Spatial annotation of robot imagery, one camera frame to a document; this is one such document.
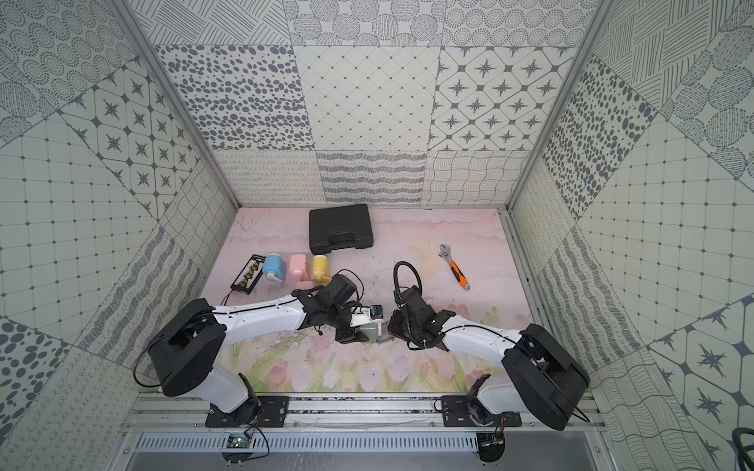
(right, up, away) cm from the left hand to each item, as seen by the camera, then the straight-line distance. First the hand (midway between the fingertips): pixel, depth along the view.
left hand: (373, 330), depth 83 cm
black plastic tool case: (-14, +31, +32) cm, 46 cm away
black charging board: (-43, +13, +15) cm, 48 cm away
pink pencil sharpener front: (-25, +17, +13) cm, 33 cm away
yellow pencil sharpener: (-18, +16, +12) cm, 27 cm away
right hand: (+5, -1, +3) cm, 6 cm away
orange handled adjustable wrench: (+29, +15, +18) cm, 37 cm away
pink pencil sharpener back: (-23, +11, +13) cm, 29 cm away
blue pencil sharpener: (-33, +16, +12) cm, 39 cm away
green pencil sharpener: (+1, 0, -1) cm, 2 cm away
